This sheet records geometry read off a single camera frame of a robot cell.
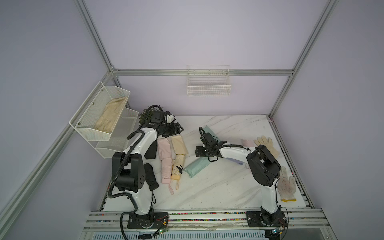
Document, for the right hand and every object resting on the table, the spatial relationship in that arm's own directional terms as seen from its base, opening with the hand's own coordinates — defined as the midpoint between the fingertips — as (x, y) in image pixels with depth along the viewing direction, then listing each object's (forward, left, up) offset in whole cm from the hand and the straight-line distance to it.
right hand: (200, 153), depth 97 cm
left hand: (+7, +14, +15) cm, 21 cm away
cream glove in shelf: (+3, +49, +30) cm, 58 cm away
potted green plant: (+21, +39, +16) cm, 47 cm away
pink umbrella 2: (+7, -33, +1) cm, 34 cm away
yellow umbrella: (-11, +14, +3) cm, 19 cm away
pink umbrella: (-12, +21, +1) cm, 24 cm away
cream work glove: (+8, -49, -2) cm, 49 cm away
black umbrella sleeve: (0, +33, +1) cm, 33 cm away
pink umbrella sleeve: (+6, +25, 0) cm, 26 cm away
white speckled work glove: (-22, -49, -1) cm, 53 cm away
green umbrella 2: (+21, -6, 0) cm, 21 cm away
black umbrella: (-17, +30, +1) cm, 35 cm away
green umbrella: (-9, +3, 0) cm, 9 cm away
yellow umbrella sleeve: (+6, +14, 0) cm, 16 cm away
